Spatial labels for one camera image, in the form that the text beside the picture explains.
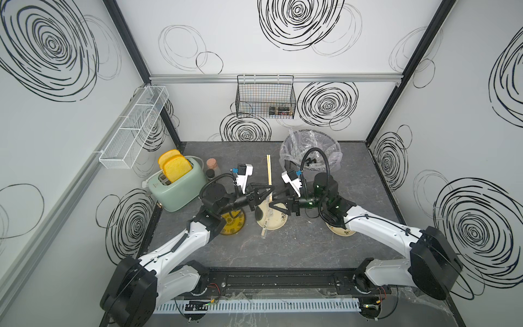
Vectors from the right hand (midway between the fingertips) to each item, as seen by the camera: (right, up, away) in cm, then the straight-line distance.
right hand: (271, 204), depth 69 cm
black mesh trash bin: (+12, +10, -4) cm, 16 cm away
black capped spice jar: (-29, +9, +28) cm, 41 cm away
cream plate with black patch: (0, -10, +21) cm, 23 cm away
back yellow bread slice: (-44, +17, +16) cm, 50 cm away
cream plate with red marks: (+29, -14, +15) cm, 36 cm away
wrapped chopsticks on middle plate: (-3, -14, +16) cm, 22 cm away
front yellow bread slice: (-39, +12, +16) cm, 44 cm away
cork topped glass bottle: (-28, +13, +30) cm, 43 cm away
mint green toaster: (-40, 0, +14) cm, 43 cm away
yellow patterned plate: (-16, -12, +21) cm, 29 cm away
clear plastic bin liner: (+12, +23, +22) cm, 34 cm away
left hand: (0, +5, -2) cm, 5 cm away
